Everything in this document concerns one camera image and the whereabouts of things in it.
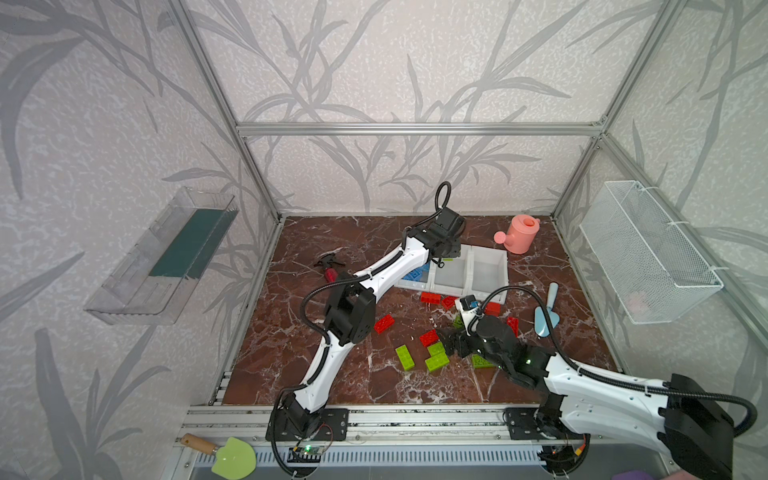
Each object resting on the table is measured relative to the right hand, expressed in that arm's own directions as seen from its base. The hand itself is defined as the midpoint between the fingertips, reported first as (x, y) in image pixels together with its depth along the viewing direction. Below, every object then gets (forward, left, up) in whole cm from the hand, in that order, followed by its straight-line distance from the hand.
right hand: (448, 315), depth 81 cm
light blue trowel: (+4, -31, -11) cm, 33 cm away
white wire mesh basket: (-2, -42, +23) cm, 48 cm away
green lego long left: (-8, +12, -10) cm, 17 cm away
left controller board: (-30, +36, -12) cm, 49 cm away
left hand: (+24, -5, +5) cm, 25 cm away
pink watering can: (+31, -28, -1) cm, 42 cm away
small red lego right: (+6, -15, -8) cm, 18 cm away
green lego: (-7, +3, -10) cm, 12 cm away
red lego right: (+2, -21, -10) cm, 24 cm away
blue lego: (+18, +7, -7) cm, 20 cm away
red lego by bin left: (+10, +4, -8) cm, 13 cm away
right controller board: (-31, -26, -15) cm, 43 cm away
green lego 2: (-10, +4, -10) cm, 15 cm away
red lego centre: (-3, +5, -9) cm, 11 cm away
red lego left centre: (+1, +18, -9) cm, 20 cm away
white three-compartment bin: (+22, -15, -12) cm, 29 cm away
